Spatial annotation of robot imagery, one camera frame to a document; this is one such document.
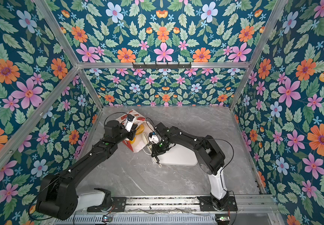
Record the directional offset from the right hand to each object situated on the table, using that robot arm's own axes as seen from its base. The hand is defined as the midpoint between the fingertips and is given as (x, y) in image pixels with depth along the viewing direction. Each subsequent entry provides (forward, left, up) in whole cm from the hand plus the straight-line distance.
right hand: (153, 153), depth 86 cm
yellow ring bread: (+19, +11, 0) cm, 22 cm away
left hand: (+13, +9, +17) cm, 23 cm away
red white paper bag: (+10, +9, 0) cm, 13 cm away
